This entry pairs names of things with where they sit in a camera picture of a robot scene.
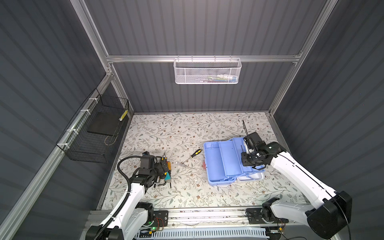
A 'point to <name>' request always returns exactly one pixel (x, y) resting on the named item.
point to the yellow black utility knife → (164, 158)
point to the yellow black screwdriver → (192, 156)
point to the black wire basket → (93, 135)
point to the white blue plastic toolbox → (223, 162)
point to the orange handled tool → (169, 167)
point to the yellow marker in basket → (123, 115)
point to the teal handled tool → (167, 176)
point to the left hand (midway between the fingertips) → (160, 166)
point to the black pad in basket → (106, 123)
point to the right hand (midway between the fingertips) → (246, 161)
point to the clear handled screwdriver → (180, 164)
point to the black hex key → (162, 184)
